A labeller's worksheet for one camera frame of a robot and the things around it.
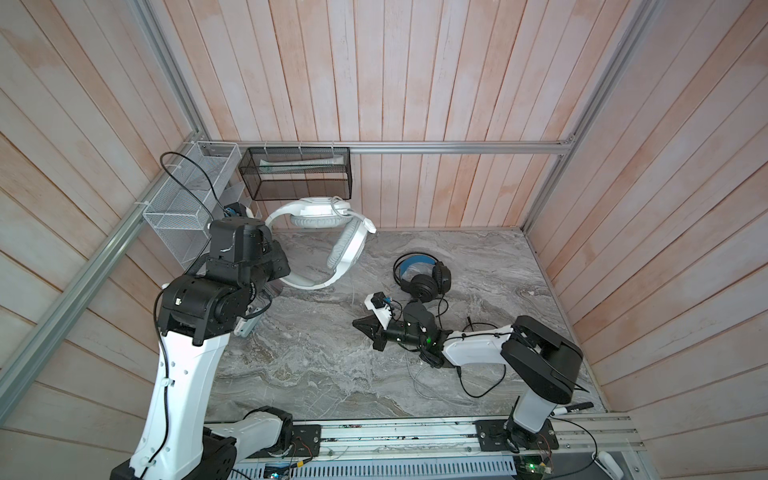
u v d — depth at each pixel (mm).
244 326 906
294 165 882
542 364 463
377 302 693
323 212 534
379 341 741
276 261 513
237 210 483
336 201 569
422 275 988
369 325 741
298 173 1042
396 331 719
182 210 728
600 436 765
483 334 571
